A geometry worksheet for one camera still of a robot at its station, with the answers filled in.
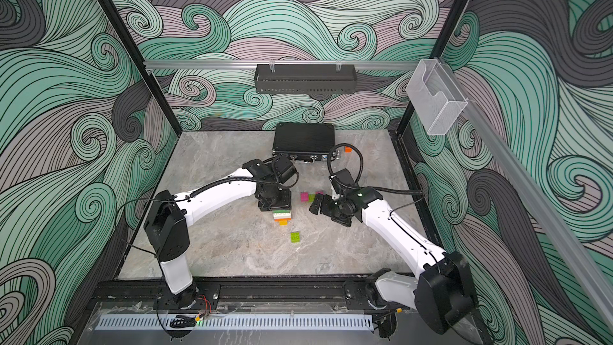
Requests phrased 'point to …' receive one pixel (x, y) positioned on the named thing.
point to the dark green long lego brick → (281, 211)
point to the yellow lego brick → (283, 223)
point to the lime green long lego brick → (312, 197)
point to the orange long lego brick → (282, 220)
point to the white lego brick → (282, 215)
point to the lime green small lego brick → (295, 237)
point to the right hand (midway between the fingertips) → (318, 213)
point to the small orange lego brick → (347, 149)
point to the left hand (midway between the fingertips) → (286, 206)
